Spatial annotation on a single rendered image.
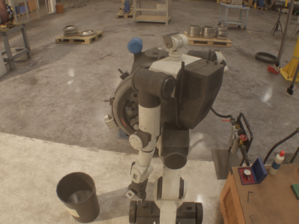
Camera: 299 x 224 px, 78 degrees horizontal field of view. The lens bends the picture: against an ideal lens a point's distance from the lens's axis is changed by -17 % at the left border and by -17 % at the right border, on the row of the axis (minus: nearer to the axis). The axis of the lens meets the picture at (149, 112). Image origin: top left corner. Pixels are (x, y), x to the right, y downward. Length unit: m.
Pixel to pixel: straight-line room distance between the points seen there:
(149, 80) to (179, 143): 0.39
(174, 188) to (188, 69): 0.72
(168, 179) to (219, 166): 1.14
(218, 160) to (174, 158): 1.41
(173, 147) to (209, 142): 1.57
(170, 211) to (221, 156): 1.18
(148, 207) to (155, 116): 1.00
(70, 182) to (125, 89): 0.91
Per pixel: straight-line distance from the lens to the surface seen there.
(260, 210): 1.60
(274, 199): 1.70
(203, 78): 0.87
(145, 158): 1.04
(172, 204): 1.43
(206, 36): 5.99
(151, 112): 0.87
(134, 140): 0.97
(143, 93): 0.84
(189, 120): 0.98
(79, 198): 1.96
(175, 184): 1.31
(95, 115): 3.00
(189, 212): 1.75
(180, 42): 1.00
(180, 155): 1.03
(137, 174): 1.12
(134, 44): 2.41
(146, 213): 1.74
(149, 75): 0.82
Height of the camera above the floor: 1.73
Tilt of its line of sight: 36 degrees down
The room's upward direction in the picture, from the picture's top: straight up
